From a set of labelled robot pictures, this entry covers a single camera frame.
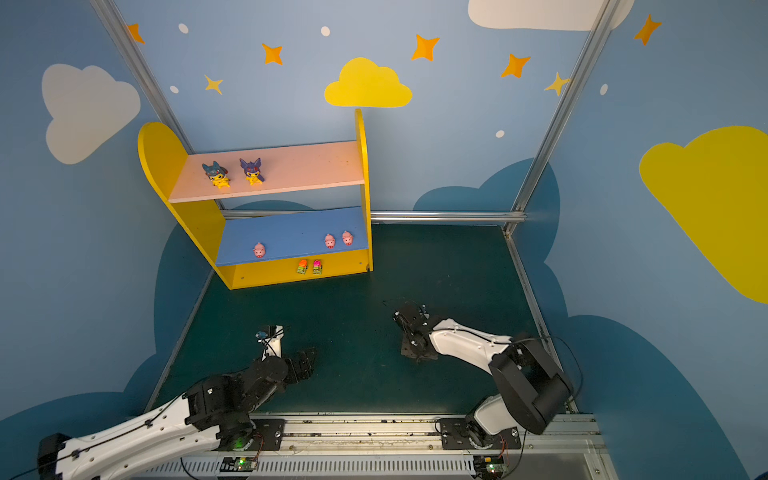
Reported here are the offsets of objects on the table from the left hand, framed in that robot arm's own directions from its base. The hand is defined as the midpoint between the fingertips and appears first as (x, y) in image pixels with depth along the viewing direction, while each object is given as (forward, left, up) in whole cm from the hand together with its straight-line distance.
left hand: (309, 357), depth 77 cm
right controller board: (-22, -46, -11) cm, 52 cm away
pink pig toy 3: (+37, -7, +7) cm, 38 cm away
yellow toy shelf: (+35, +17, +3) cm, 39 cm away
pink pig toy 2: (+36, -1, +6) cm, 37 cm away
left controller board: (-22, +15, -11) cm, 29 cm away
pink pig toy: (+32, +20, +6) cm, 38 cm away
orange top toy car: (+35, +10, -7) cm, 37 cm away
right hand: (+8, -28, -9) cm, 30 cm away
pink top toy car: (+35, +5, -6) cm, 36 cm away
